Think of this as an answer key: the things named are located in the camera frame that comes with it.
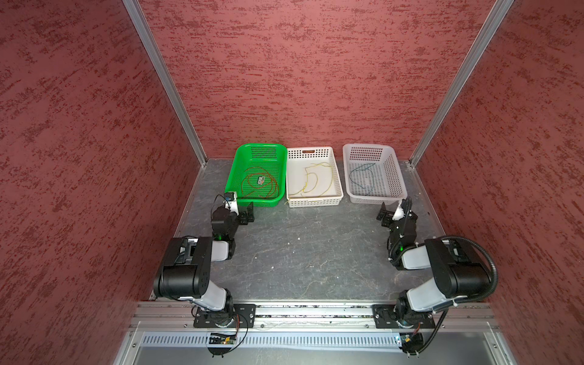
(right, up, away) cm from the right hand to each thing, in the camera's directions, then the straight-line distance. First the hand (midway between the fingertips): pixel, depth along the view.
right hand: (393, 207), depth 92 cm
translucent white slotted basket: (-1, +15, +22) cm, 27 cm away
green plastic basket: (-53, +23, +22) cm, 62 cm away
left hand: (-64, 0, +2) cm, 64 cm away
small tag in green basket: (-59, +12, +22) cm, 64 cm away
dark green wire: (-9, +17, +26) cm, 32 cm away
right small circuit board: (-3, -41, -21) cm, 46 cm away
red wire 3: (-65, +13, +22) cm, 70 cm away
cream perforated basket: (-32, +12, +22) cm, 41 cm away
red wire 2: (-59, +9, +18) cm, 63 cm away
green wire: (-6, +18, +26) cm, 32 cm away
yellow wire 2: (-33, +15, +23) cm, 43 cm away
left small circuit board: (-66, -41, -19) cm, 80 cm away
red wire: (-50, +9, +19) cm, 54 cm away
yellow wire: (-23, +12, +22) cm, 34 cm away
